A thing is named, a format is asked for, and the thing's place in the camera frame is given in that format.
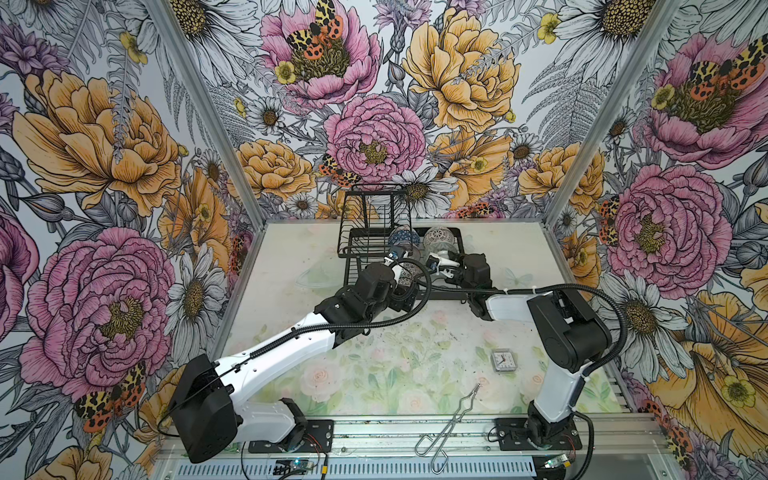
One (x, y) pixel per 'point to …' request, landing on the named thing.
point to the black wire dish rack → (375, 225)
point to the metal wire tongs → (431, 444)
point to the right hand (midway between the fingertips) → (454, 256)
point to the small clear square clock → (503, 359)
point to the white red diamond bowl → (438, 239)
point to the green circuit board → (293, 466)
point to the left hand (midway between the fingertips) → (398, 284)
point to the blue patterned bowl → (404, 233)
